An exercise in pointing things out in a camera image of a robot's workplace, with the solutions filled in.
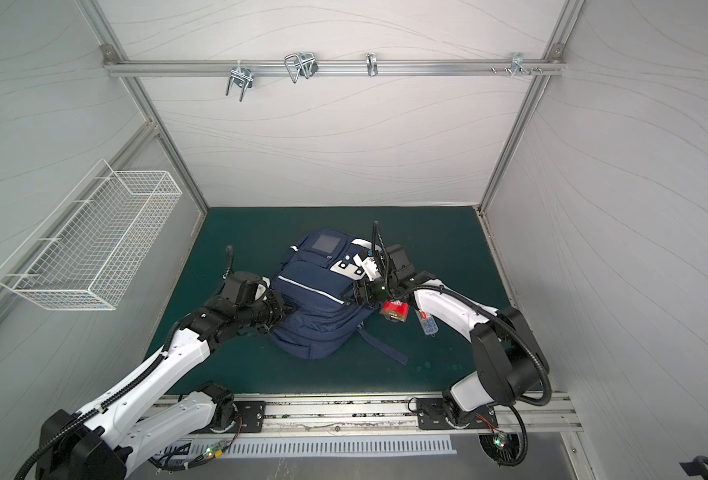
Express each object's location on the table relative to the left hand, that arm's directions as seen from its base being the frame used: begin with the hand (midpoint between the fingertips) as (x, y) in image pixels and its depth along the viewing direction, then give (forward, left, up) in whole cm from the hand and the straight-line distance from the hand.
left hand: (295, 308), depth 77 cm
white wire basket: (+3, +45, +16) cm, 48 cm away
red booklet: (+7, -28, -15) cm, 33 cm away
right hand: (+6, -14, -3) cm, 16 cm away
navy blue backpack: (-3, -7, -3) cm, 8 cm away
